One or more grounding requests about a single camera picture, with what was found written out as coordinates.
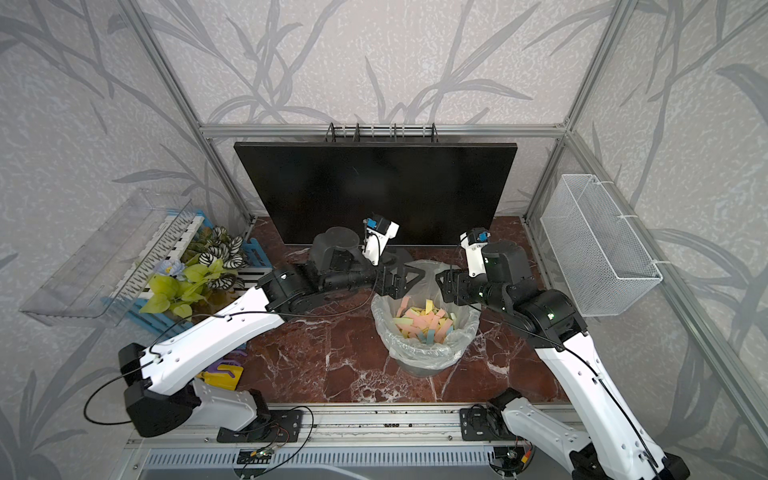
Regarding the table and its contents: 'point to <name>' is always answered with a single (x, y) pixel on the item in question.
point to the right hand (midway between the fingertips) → (449, 273)
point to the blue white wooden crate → (169, 240)
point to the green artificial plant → (213, 263)
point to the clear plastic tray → (101, 276)
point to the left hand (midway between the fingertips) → (411, 267)
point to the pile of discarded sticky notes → (428, 324)
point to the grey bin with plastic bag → (410, 355)
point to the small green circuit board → (254, 456)
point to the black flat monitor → (432, 191)
